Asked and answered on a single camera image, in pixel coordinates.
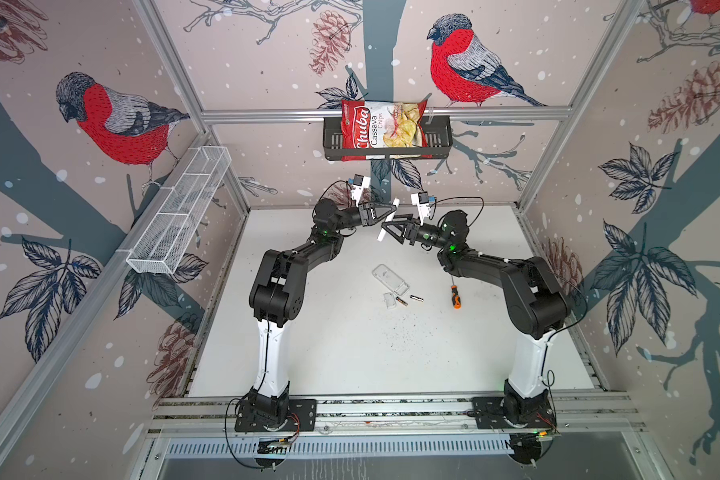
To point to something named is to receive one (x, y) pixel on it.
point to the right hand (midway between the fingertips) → (381, 230)
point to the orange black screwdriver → (456, 299)
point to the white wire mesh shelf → (164, 240)
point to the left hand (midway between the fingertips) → (394, 213)
